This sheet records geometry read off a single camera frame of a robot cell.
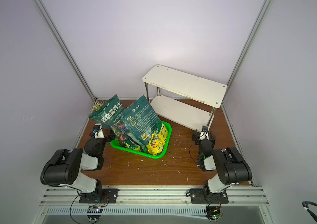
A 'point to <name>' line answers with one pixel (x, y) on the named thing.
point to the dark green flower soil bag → (110, 113)
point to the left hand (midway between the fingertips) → (107, 126)
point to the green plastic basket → (158, 156)
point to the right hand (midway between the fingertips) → (206, 129)
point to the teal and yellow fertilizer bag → (139, 121)
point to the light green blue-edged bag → (121, 129)
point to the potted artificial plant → (97, 106)
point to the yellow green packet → (129, 144)
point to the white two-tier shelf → (192, 99)
